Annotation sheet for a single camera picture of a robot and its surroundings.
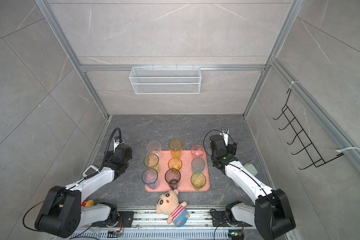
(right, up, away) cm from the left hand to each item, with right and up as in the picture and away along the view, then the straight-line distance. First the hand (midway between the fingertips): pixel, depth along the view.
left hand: (116, 147), depth 87 cm
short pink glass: (+49, -3, +7) cm, 50 cm away
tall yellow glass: (+35, 0, +8) cm, 36 cm away
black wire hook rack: (+95, +2, -23) cm, 98 cm away
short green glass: (+49, -19, -2) cm, 52 cm away
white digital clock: (-15, -14, -1) cm, 21 cm away
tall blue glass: (+22, -15, -8) cm, 27 cm away
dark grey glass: (+35, -12, -16) cm, 40 cm away
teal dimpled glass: (+49, -11, +3) cm, 50 cm away
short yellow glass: (+35, -10, +3) cm, 37 cm away
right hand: (+64, +5, -3) cm, 64 cm away
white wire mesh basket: (+28, +45, +13) cm, 54 cm away
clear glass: (+23, 0, -1) cm, 23 cm away
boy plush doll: (+32, -25, -17) cm, 44 cm away
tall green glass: (+21, -8, -2) cm, 23 cm away
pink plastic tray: (+43, -16, +1) cm, 46 cm away
